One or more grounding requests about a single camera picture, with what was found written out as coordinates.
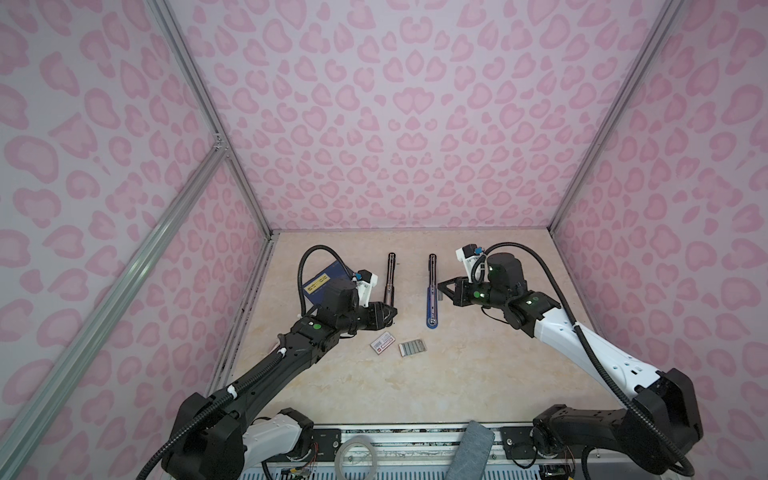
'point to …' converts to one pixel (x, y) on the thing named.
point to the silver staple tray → (411, 347)
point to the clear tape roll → (353, 440)
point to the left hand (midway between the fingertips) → (396, 307)
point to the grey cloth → (472, 458)
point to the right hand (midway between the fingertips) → (441, 284)
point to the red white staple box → (382, 342)
